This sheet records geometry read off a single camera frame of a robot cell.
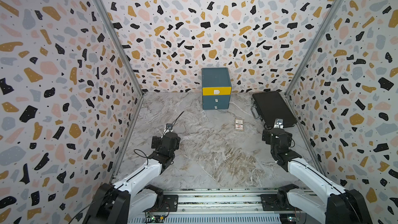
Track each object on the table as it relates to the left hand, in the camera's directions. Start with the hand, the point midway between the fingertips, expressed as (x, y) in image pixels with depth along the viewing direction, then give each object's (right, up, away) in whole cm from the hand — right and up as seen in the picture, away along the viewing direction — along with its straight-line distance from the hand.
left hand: (166, 136), depth 87 cm
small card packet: (+44, +5, +16) cm, 47 cm away
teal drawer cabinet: (+29, +36, +16) cm, 49 cm away
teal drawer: (+29, +22, +16) cm, 40 cm away
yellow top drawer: (+29, +27, +10) cm, 41 cm away
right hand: (+62, +3, -1) cm, 62 cm away
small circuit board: (0, -35, -16) cm, 38 cm away
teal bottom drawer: (+28, +17, +22) cm, 40 cm away
